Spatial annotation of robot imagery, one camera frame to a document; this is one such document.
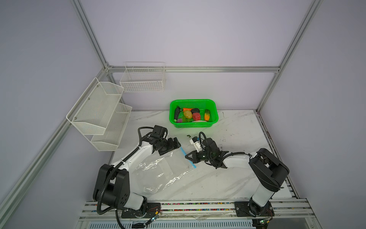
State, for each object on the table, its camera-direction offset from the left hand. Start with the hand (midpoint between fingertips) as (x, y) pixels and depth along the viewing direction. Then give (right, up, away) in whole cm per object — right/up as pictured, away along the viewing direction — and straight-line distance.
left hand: (174, 148), depth 85 cm
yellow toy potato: (+8, +23, +26) cm, 35 cm away
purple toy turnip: (+2, +17, +21) cm, 27 cm away
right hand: (+7, -5, -1) cm, 8 cm away
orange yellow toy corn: (+24, +22, +29) cm, 43 cm away
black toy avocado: (+14, +26, +29) cm, 41 cm away
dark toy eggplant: (-1, +25, +31) cm, 40 cm away
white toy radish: (+17, +17, +22) cm, 33 cm away
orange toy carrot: (+8, +27, +33) cm, 43 cm away
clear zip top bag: (-12, -17, +2) cm, 21 cm away
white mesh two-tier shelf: (-46, +21, 0) cm, 50 cm away
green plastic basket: (+20, +31, +32) cm, 48 cm away
